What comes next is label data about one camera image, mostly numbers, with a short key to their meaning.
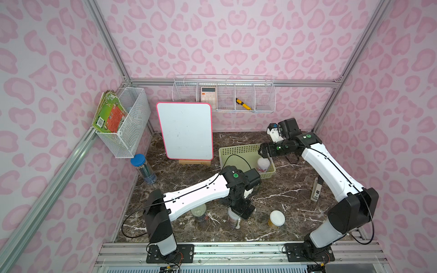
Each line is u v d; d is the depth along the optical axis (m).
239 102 0.98
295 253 0.72
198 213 0.75
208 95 0.95
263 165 0.90
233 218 0.71
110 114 0.73
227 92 1.01
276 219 0.76
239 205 0.62
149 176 0.90
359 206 0.42
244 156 1.06
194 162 1.00
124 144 0.73
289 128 0.62
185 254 0.73
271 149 0.71
